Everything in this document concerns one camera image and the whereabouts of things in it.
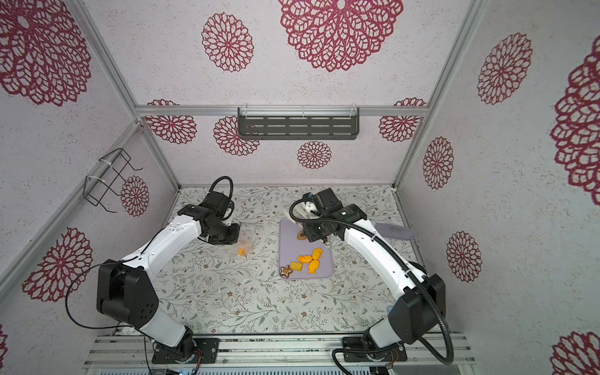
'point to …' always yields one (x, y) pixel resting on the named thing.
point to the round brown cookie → (301, 235)
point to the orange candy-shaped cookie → (316, 253)
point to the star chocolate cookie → (286, 271)
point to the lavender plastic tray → (290, 248)
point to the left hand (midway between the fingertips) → (237, 241)
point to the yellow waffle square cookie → (296, 266)
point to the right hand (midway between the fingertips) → (308, 227)
